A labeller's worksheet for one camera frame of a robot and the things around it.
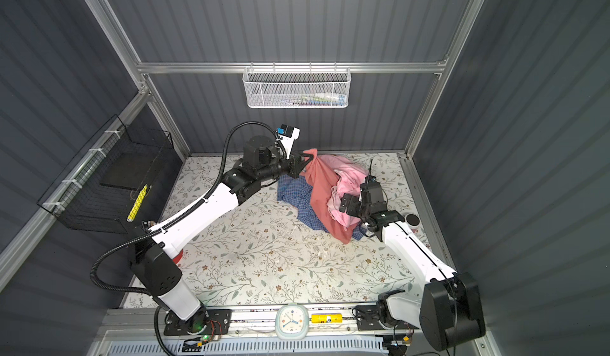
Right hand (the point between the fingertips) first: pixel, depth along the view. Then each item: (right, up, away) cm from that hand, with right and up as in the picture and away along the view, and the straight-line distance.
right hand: (356, 203), depth 86 cm
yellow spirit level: (-12, -34, -14) cm, 39 cm away
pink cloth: (-2, +10, +2) cm, 10 cm away
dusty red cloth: (-12, +8, -7) cm, 16 cm away
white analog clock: (-22, -34, -15) cm, 44 cm away
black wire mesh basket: (-81, +6, -14) cm, 83 cm away
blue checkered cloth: (-23, +3, +13) cm, 26 cm away
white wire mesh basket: (-24, +57, +38) cm, 72 cm away
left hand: (-16, +17, -14) cm, 27 cm away
